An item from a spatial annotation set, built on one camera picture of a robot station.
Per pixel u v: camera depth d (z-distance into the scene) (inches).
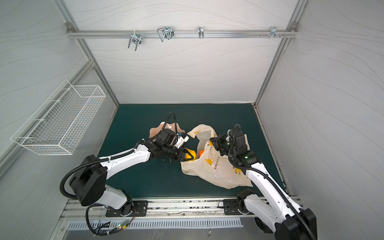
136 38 31.2
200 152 35.7
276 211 15.9
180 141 29.5
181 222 27.7
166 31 30.1
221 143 26.7
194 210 29.0
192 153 30.7
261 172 19.3
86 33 31.3
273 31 30.1
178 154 28.0
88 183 16.8
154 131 39.0
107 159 18.5
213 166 28.1
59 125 27.0
